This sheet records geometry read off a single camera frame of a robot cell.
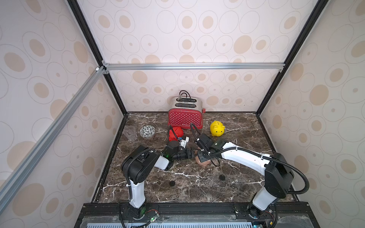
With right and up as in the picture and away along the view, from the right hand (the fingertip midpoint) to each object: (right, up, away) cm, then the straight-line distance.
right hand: (207, 154), depth 87 cm
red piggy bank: (-18, +14, +8) cm, 24 cm away
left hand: (-3, 0, -1) cm, 3 cm away
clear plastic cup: (-53, +12, +16) cm, 57 cm away
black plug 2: (+9, -14, -2) cm, 16 cm away
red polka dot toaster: (-14, +28, +11) cm, 33 cm away
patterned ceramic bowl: (-42, +13, +19) cm, 48 cm away
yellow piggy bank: (+9, +15, +13) cm, 22 cm away
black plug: (-21, -16, -4) cm, 27 cm away
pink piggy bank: (-2, -5, -3) cm, 6 cm away
